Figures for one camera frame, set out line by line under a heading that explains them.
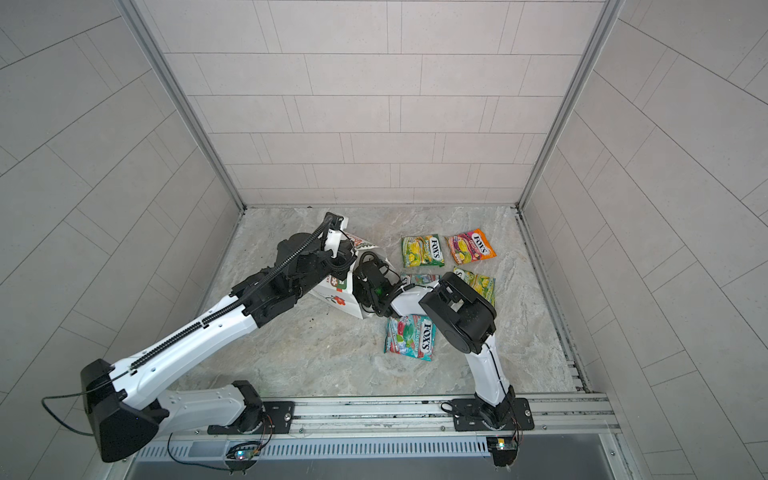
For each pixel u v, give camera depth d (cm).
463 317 51
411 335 82
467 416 70
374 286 73
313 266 53
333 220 60
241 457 64
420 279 94
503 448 68
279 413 71
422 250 101
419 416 72
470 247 102
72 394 38
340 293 76
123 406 37
